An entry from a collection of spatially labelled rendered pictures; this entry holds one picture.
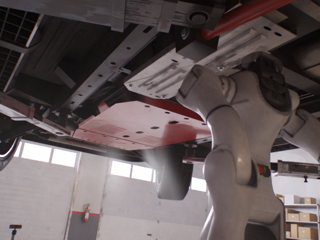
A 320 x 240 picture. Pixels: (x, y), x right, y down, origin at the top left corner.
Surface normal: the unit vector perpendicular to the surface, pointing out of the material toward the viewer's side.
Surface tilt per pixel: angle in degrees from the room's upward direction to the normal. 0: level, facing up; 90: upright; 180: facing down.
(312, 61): 157
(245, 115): 117
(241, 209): 102
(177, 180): 127
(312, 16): 180
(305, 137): 95
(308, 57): 144
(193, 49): 180
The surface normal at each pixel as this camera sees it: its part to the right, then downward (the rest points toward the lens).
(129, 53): -0.11, 0.94
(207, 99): -0.54, -0.55
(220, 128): -0.71, -0.29
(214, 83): 0.53, -0.61
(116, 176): 0.53, -0.22
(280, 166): -0.07, -0.32
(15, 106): 0.94, -0.01
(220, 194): -0.76, -0.04
